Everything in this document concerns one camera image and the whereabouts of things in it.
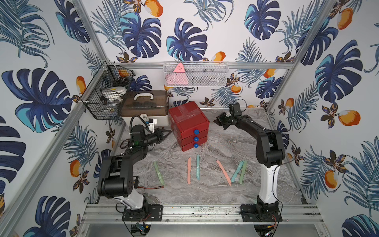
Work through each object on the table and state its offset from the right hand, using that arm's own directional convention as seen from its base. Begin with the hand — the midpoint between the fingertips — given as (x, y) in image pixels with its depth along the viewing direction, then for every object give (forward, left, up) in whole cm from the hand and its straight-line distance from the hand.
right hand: (213, 119), depth 101 cm
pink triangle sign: (+12, +22, +25) cm, 36 cm away
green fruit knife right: (-31, -18, -12) cm, 38 cm away
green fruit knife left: (-28, +37, -11) cm, 48 cm away
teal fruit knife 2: (-32, -13, -11) cm, 36 cm away
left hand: (-16, +26, +9) cm, 32 cm away
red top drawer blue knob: (-17, +14, +8) cm, 23 cm away
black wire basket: (+15, +68, +24) cm, 73 cm away
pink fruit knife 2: (-27, -3, -11) cm, 29 cm away
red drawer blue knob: (-17, +14, +2) cm, 22 cm away
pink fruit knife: (-31, +16, -11) cm, 37 cm away
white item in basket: (-5, +56, +25) cm, 62 cm away
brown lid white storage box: (+4, +39, +10) cm, 41 cm away
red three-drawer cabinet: (-12, +16, +8) cm, 21 cm away
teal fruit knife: (-30, +10, -11) cm, 33 cm away
